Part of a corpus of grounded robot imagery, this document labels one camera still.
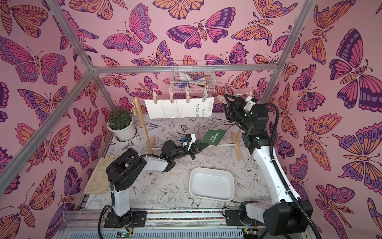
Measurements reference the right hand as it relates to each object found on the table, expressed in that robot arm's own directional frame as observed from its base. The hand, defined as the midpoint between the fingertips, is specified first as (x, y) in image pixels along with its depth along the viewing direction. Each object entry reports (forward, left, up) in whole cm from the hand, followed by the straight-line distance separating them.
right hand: (225, 97), depth 65 cm
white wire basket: (+34, +14, -10) cm, 38 cm away
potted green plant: (+8, +61, -29) cm, 68 cm away
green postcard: (-10, +4, -15) cm, 19 cm away
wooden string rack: (+7, -14, -43) cm, 46 cm away
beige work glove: (-23, +69, -44) cm, 85 cm away
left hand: (-11, +6, -22) cm, 26 cm away
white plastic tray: (-23, +2, -43) cm, 49 cm away
